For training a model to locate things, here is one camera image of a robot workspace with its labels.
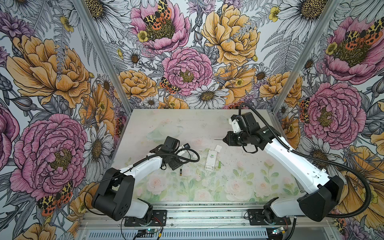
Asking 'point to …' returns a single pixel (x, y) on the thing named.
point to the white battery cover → (218, 148)
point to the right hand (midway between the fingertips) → (226, 144)
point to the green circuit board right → (280, 230)
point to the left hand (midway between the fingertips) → (172, 158)
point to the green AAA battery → (219, 164)
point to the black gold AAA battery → (181, 171)
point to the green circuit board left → (153, 230)
